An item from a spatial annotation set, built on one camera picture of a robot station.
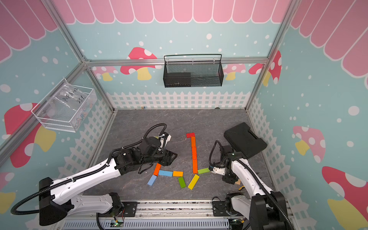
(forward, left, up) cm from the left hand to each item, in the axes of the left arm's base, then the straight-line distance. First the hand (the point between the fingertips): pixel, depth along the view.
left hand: (172, 156), depth 72 cm
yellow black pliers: (-9, -39, -19) cm, 45 cm away
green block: (-7, -5, -20) cm, 21 cm away
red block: (+27, -9, -20) cm, 35 cm away
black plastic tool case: (+21, -44, -16) cm, 51 cm away
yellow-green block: (0, -18, -20) cm, 27 cm away
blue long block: (-2, +5, -19) cm, 19 cm away
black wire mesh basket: (+54, -10, +15) cm, 58 cm away
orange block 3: (+3, -13, -20) cm, 24 cm away
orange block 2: (+12, -12, -19) cm, 25 cm away
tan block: (-8, -36, -14) cm, 39 cm away
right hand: (-4, -34, -16) cm, 38 cm away
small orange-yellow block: (-2, -2, -19) cm, 19 cm away
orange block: (+21, -11, -19) cm, 30 cm away
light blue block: (-6, +13, -19) cm, 24 cm away
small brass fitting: (+56, +33, -21) cm, 68 cm away
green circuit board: (-27, +27, -22) cm, 44 cm away
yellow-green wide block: (-7, -12, -19) cm, 24 cm away
